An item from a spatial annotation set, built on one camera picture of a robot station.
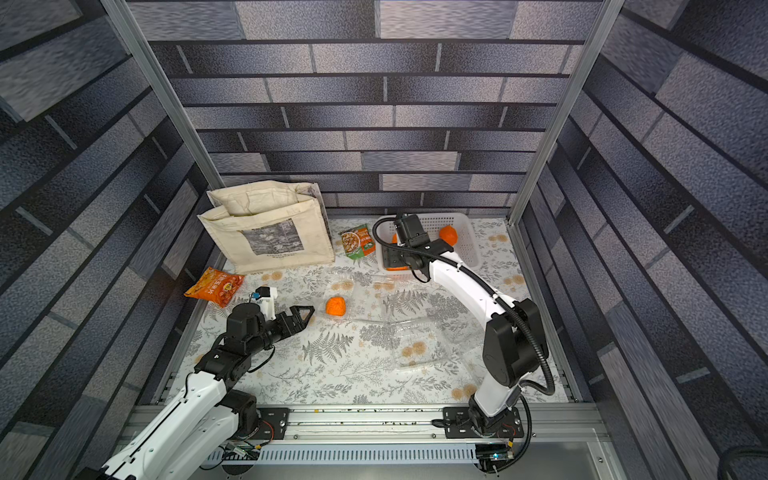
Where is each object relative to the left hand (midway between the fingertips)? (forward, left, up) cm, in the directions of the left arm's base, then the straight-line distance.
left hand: (305, 312), depth 81 cm
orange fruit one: (+34, -45, -5) cm, 57 cm away
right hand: (+18, -25, +6) cm, 31 cm away
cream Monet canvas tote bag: (+22, +13, +11) cm, 28 cm away
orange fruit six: (+6, -7, -7) cm, 11 cm away
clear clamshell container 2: (-3, -31, -12) cm, 34 cm away
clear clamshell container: (+11, -16, -13) cm, 23 cm away
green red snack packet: (+34, -11, -10) cm, 37 cm away
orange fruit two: (+19, -27, -6) cm, 34 cm away
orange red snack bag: (+13, +33, -8) cm, 37 cm away
